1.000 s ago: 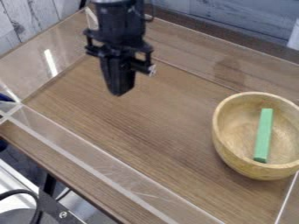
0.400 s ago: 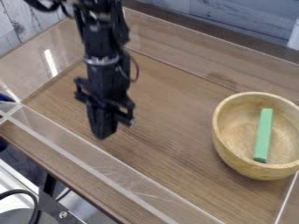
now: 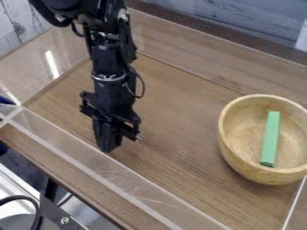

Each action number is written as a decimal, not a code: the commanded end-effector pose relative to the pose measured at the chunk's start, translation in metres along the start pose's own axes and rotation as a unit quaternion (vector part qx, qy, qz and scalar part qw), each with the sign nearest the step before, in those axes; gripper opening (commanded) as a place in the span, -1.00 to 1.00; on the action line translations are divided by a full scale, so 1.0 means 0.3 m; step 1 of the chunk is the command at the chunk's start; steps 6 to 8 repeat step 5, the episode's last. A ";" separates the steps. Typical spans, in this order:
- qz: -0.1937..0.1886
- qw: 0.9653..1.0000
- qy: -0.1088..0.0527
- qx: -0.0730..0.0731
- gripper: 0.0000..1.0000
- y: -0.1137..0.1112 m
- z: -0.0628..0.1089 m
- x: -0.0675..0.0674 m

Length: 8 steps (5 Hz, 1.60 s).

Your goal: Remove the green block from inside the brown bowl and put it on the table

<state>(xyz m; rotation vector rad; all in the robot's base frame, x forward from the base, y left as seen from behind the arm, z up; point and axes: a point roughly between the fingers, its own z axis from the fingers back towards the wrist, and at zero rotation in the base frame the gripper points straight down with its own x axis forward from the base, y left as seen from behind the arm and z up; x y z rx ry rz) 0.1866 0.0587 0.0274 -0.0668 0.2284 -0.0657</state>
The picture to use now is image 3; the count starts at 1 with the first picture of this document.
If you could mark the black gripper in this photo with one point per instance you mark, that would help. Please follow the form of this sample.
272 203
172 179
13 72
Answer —
109 106

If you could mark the brown wooden bowl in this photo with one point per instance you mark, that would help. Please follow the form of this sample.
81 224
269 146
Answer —
241 138

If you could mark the green rectangular block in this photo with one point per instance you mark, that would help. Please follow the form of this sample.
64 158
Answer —
271 137

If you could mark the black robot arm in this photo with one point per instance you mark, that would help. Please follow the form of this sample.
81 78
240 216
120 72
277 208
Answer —
101 22

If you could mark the black table leg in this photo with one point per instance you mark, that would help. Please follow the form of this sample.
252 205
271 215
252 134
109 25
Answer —
50 190

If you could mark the clear acrylic front wall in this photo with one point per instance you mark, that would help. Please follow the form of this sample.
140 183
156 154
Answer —
113 189

